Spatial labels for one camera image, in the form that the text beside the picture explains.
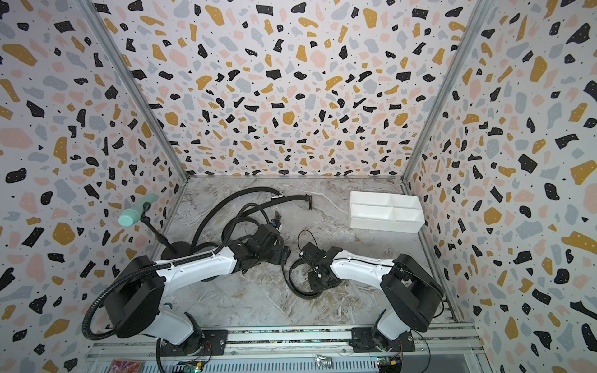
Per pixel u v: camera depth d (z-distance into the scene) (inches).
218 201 43.8
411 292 17.7
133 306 16.6
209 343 28.7
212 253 21.6
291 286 33.6
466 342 29.9
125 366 26.7
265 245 26.6
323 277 24.8
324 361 27.3
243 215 41.8
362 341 29.0
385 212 40.9
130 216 25.5
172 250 35.9
